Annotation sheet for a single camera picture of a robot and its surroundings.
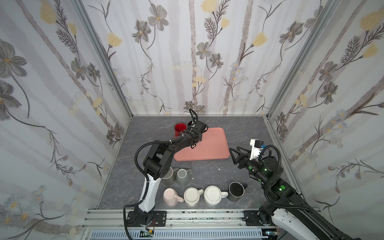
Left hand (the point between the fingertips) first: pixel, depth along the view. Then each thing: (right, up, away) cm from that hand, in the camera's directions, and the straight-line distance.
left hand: (193, 130), depth 101 cm
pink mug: (-11, -33, -29) cm, 45 cm away
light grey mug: (-6, -25, -22) cm, 34 cm away
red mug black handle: (-10, +1, +3) cm, 11 cm away
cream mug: (-1, -34, -25) cm, 42 cm away
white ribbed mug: (+10, -33, -26) cm, 44 cm away
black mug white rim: (+22, -31, -26) cm, 46 cm away
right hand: (+19, -8, -33) cm, 38 cm away
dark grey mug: (-13, -27, -22) cm, 37 cm away
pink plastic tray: (+14, -11, +2) cm, 18 cm away
